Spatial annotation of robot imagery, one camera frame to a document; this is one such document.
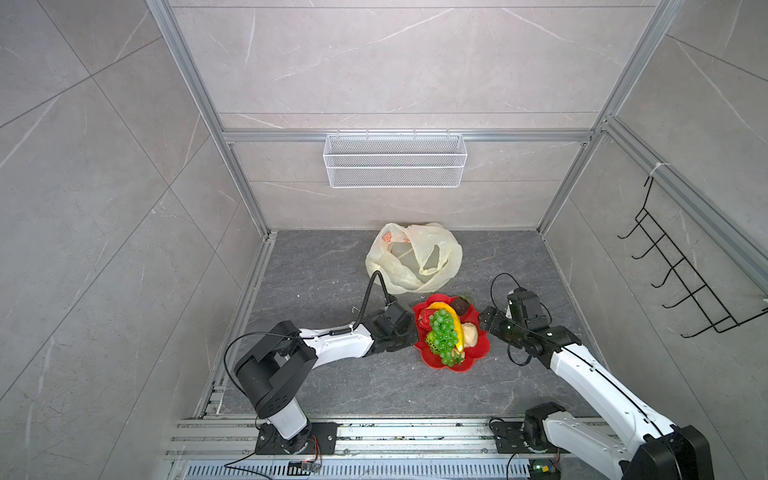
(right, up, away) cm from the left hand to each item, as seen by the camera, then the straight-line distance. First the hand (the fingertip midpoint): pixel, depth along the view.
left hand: (419, 328), depth 87 cm
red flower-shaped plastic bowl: (+17, +3, +5) cm, 18 cm away
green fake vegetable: (+6, -1, -7) cm, 9 cm away
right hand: (+20, +4, -3) cm, 20 cm away
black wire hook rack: (+58, +31, -9) cm, 66 cm away
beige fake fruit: (+15, -1, -2) cm, 15 cm away
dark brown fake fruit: (+13, +7, +3) cm, 15 cm away
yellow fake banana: (+11, +1, -3) cm, 12 cm away
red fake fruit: (+1, +3, 0) cm, 3 cm away
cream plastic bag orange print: (-1, +21, +14) cm, 25 cm away
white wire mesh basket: (-7, +55, +13) cm, 57 cm away
